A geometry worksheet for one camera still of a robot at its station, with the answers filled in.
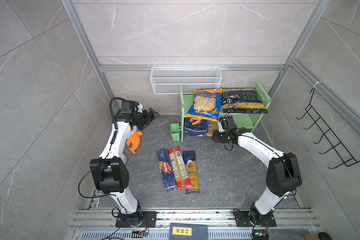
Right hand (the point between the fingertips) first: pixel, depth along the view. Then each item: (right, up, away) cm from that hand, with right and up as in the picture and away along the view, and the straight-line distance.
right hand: (213, 135), depth 92 cm
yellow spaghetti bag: (-1, +6, +1) cm, 6 cm away
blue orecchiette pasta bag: (-6, +17, -12) cm, 22 cm away
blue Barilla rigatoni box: (-11, +5, -2) cm, 13 cm away
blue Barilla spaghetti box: (-29, -20, -5) cm, 36 cm away
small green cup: (-25, +4, +12) cm, 28 cm away
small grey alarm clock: (-57, -15, 0) cm, 59 cm away
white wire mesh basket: (-30, +37, +8) cm, 48 cm away
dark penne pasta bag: (+14, +20, -9) cm, 26 cm away
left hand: (-36, +12, -7) cm, 39 cm away
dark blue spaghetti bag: (-15, -14, +1) cm, 21 cm away
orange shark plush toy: (-52, -4, +6) cm, 52 cm away
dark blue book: (-17, -44, -23) cm, 53 cm away
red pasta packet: (-20, -24, -8) cm, 32 cm away
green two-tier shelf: (-17, +19, -3) cm, 26 cm away
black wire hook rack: (+48, +1, -24) cm, 54 cm away
